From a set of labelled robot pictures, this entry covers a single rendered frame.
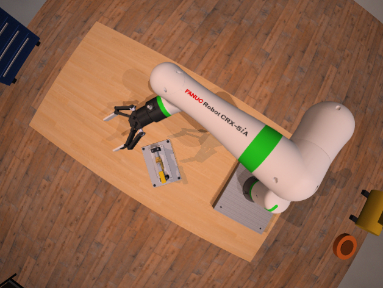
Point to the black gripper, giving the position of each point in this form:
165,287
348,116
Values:
138,119

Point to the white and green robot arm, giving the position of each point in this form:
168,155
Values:
284,169

